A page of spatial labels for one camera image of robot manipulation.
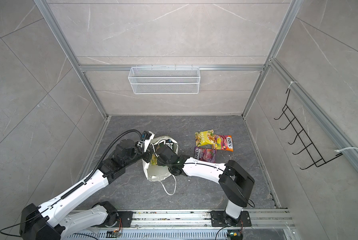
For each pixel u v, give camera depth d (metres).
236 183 0.44
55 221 0.40
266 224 0.74
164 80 1.01
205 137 1.01
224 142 1.00
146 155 0.65
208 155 0.93
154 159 0.66
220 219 0.75
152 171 0.83
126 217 0.73
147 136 0.62
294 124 0.73
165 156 0.62
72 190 0.45
